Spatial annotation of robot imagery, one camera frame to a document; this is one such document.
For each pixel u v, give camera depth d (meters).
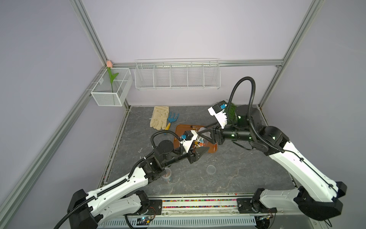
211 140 0.52
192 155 0.56
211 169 0.87
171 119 1.12
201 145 0.59
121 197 0.47
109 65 0.90
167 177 0.76
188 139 0.53
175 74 1.02
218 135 0.49
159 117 1.12
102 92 0.77
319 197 0.39
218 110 0.50
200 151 0.60
